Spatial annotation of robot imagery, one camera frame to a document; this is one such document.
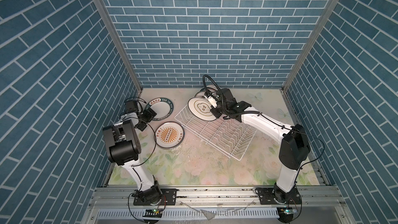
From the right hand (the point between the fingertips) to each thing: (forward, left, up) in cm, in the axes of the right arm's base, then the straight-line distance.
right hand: (211, 103), depth 87 cm
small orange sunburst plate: (-14, +24, -16) cm, 32 cm away
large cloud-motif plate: (0, +6, -5) cm, 8 cm away
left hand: (-2, +38, -13) cm, 40 cm away
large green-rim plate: (+9, +35, -19) cm, 40 cm away
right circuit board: (-46, -38, -22) cm, 64 cm away
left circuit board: (-51, +24, -22) cm, 61 cm away
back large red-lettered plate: (+13, +1, -1) cm, 13 cm away
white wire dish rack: (-13, -14, -14) cm, 23 cm away
